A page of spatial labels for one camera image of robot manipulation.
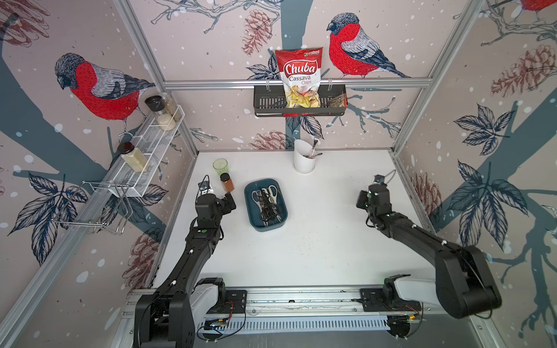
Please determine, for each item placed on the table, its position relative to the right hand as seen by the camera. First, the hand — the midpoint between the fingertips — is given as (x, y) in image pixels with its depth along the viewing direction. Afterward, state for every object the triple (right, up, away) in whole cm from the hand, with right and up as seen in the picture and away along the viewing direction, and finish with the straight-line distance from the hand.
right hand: (363, 191), depth 91 cm
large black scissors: (-41, -8, +2) cm, 41 cm away
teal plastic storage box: (-48, -10, +4) cm, 49 cm away
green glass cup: (-67, +11, +17) cm, 70 cm away
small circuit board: (-57, -42, -21) cm, 74 cm away
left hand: (-59, +1, -6) cm, 59 cm away
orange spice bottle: (-61, +3, +7) cm, 61 cm away
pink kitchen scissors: (-47, -3, +9) cm, 48 cm away
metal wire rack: (-89, -2, -28) cm, 93 cm away
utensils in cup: (-20, +16, +16) cm, 30 cm away
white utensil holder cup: (-25, +13, +13) cm, 32 cm away
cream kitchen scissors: (-40, -2, +9) cm, 41 cm away
